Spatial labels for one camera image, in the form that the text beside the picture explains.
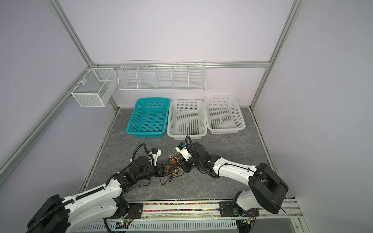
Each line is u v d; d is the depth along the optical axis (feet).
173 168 2.53
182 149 2.37
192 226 5.18
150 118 3.79
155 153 2.46
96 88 3.17
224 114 3.80
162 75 3.24
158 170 2.29
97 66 3.05
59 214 1.33
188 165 2.36
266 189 1.39
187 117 3.80
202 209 2.47
